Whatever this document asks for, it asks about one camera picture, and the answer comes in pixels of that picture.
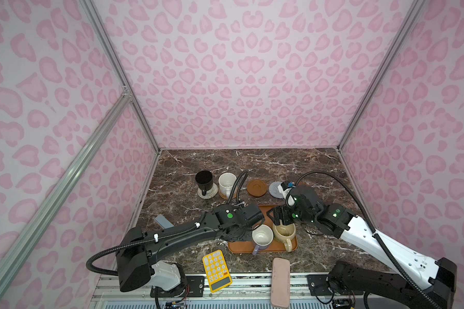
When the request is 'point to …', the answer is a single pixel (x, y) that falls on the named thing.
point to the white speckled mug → (226, 181)
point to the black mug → (204, 179)
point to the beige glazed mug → (285, 234)
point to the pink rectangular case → (280, 282)
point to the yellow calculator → (217, 271)
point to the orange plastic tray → (246, 246)
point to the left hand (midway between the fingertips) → (247, 234)
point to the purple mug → (262, 236)
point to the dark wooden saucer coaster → (256, 188)
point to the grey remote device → (163, 222)
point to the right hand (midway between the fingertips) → (275, 212)
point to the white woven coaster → (209, 194)
